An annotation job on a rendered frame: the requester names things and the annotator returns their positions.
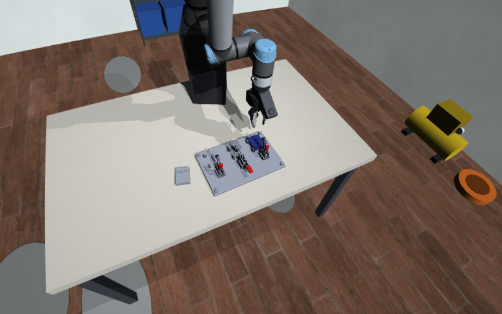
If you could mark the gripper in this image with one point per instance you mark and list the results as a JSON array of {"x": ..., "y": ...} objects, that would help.
[{"x": 253, "y": 101}]

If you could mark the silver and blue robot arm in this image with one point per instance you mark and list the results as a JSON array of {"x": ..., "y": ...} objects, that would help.
[{"x": 222, "y": 47}]

